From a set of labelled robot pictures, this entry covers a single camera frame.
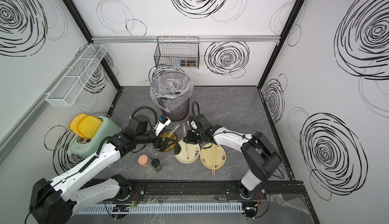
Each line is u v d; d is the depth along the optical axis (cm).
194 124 80
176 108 87
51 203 37
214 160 82
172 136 93
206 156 85
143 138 63
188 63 89
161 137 67
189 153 80
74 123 74
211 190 74
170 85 96
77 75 79
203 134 69
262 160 44
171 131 93
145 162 73
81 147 73
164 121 66
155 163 74
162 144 67
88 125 75
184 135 85
